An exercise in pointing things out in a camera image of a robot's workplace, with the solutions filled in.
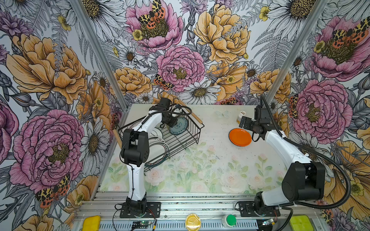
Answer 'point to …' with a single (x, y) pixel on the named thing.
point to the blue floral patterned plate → (182, 123)
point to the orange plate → (240, 137)
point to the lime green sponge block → (301, 223)
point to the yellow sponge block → (91, 223)
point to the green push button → (229, 220)
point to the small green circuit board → (140, 224)
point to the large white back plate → (158, 151)
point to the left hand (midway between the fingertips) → (173, 125)
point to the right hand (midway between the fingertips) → (248, 126)
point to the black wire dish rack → (165, 141)
